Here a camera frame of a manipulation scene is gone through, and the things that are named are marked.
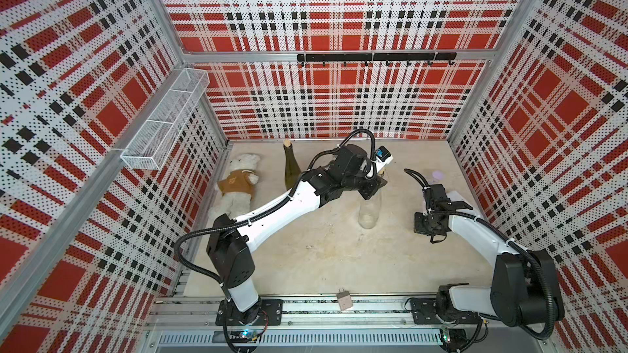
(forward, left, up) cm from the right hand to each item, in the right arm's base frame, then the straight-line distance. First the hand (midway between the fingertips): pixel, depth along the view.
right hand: (425, 228), depth 87 cm
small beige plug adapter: (-23, +30, -2) cm, 38 cm away
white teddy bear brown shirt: (+17, +72, +2) cm, 74 cm away
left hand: (+6, +18, +22) cm, 29 cm away
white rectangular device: (+11, -14, +2) cm, 18 cm away
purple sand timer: (+22, -10, +3) cm, 24 cm away
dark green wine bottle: (+14, +48, +18) cm, 53 cm away
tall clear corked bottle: (+6, +20, +1) cm, 21 cm away
